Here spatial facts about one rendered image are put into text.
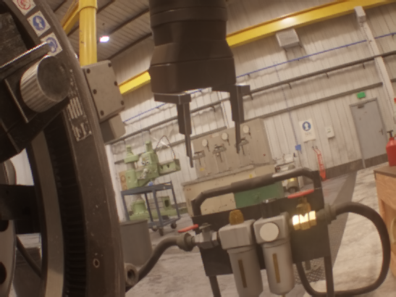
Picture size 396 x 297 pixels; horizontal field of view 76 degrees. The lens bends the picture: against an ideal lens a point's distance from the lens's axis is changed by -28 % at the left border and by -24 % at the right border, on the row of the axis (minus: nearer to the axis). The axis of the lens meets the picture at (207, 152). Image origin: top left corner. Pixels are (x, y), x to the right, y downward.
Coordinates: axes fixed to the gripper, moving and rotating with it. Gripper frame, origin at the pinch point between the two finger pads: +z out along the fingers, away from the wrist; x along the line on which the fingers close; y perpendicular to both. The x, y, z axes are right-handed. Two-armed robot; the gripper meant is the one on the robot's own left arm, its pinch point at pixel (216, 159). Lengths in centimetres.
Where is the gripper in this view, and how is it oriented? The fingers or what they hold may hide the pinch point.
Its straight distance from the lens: 30.3
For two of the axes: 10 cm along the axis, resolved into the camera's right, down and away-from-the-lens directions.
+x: -8.2, 2.4, -5.2
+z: 0.9, 9.5, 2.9
